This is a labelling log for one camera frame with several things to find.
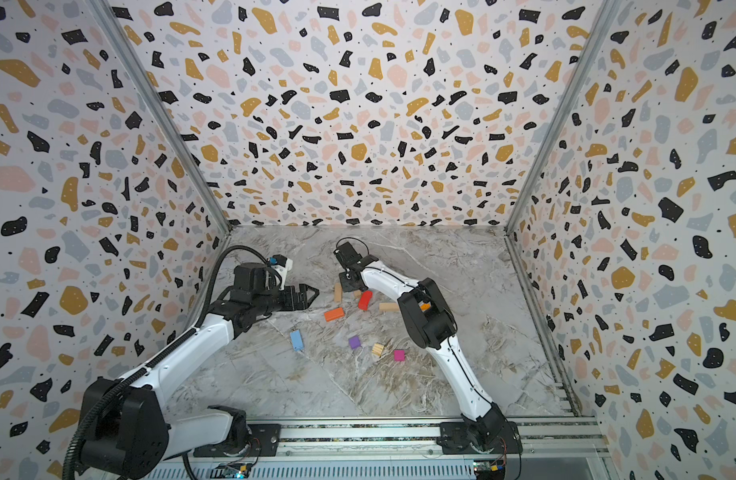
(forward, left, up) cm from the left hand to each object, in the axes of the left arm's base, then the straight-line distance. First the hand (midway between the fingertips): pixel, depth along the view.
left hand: (306, 288), depth 83 cm
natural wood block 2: (+8, -13, -16) cm, 22 cm away
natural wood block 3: (+4, -23, -18) cm, 30 cm away
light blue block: (-8, +5, -16) cm, 19 cm away
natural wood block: (+9, -6, -17) cm, 20 cm away
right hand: (+14, -9, -14) cm, 22 cm away
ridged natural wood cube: (-11, -19, -17) cm, 28 cm away
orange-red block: (+1, -5, -18) cm, 18 cm away
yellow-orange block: (-13, -31, +12) cm, 35 cm away
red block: (+6, -15, -16) cm, 23 cm away
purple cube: (-8, -12, -18) cm, 23 cm away
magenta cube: (-13, -26, -16) cm, 33 cm away
